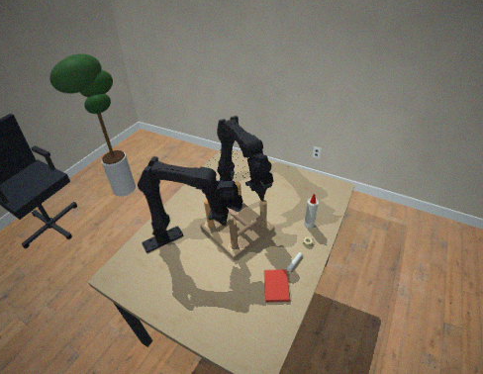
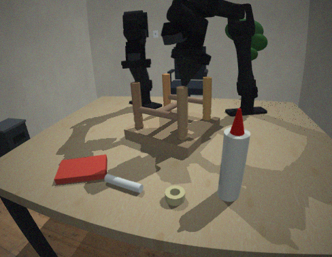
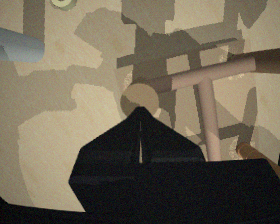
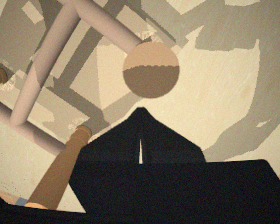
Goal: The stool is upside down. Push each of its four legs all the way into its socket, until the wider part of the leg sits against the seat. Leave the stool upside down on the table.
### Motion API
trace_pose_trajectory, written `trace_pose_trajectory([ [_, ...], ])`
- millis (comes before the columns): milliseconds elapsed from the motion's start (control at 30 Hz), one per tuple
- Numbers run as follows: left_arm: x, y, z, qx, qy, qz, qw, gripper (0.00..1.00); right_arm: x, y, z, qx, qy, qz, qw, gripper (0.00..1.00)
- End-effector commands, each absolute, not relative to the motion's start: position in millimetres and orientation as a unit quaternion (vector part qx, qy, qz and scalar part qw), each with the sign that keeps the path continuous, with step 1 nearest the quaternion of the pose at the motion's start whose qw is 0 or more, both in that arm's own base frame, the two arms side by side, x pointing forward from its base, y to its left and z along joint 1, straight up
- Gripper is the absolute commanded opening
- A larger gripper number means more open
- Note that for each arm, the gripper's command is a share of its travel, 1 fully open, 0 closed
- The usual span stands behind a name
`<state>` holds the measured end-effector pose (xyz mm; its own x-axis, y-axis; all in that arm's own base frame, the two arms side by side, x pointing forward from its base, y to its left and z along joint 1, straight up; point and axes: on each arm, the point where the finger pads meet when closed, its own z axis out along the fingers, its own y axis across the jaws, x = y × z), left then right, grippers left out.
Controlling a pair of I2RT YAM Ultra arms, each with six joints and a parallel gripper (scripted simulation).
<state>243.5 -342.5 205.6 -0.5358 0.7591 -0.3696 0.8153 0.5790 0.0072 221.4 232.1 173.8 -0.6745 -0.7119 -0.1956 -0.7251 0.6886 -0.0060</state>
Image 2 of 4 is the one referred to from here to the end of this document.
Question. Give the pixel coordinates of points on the white glue bottle with red cap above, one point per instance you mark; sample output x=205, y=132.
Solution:
x=234, y=154

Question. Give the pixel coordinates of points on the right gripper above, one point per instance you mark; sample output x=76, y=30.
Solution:
x=140, y=64

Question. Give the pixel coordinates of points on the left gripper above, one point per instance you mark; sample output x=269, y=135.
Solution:
x=189, y=61

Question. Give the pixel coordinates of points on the red flat rectangular block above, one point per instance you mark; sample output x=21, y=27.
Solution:
x=81, y=169

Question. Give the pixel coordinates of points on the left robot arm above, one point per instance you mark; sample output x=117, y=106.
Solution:
x=187, y=26

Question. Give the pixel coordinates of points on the pale yellow roll of tape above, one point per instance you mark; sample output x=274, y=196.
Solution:
x=175, y=200

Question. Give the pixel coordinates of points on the wooden stool legs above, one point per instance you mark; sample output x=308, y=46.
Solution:
x=181, y=103

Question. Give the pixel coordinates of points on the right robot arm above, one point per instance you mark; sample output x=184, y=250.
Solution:
x=133, y=33

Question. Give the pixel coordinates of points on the light grey cylinder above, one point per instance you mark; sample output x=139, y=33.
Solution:
x=123, y=183

